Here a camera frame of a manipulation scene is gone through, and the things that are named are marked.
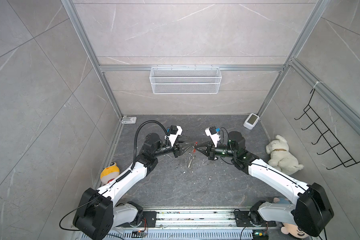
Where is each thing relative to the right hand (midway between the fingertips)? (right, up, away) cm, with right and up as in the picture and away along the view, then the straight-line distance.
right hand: (195, 147), depth 72 cm
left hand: (-3, +4, -2) cm, 6 cm away
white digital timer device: (+45, +15, +39) cm, 61 cm away
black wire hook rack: (+59, +2, -9) cm, 60 cm away
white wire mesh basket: (-5, +42, +29) cm, 51 cm away
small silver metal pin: (-13, -4, -3) cm, 14 cm away
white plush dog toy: (+51, -9, +13) cm, 53 cm away
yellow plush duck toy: (-47, -16, +9) cm, 51 cm away
